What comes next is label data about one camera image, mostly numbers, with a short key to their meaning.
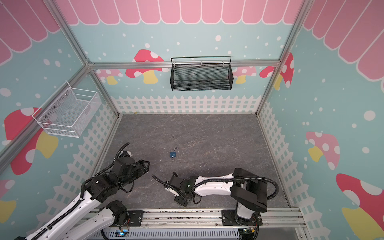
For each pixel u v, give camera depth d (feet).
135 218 2.43
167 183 2.02
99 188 1.66
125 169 1.85
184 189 2.04
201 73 3.09
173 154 3.18
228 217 2.43
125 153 2.12
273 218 2.49
